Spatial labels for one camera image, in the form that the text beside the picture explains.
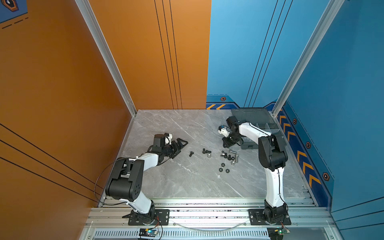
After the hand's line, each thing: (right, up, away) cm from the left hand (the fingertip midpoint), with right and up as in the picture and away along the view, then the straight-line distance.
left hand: (185, 145), depth 92 cm
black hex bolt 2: (+26, -7, +2) cm, 27 cm away
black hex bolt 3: (+28, -9, +2) cm, 29 cm away
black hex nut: (+22, -14, -2) cm, 26 cm away
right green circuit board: (+45, -39, -22) cm, 63 cm away
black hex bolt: (+4, -6, +5) cm, 9 cm away
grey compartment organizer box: (+61, +19, +32) cm, 71 cm away
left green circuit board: (-16, -39, -21) cm, 47 cm away
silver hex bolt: (+32, -8, +2) cm, 33 cm away
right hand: (+26, -1, +9) cm, 28 cm away
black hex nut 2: (+26, -15, -3) cm, 30 cm away
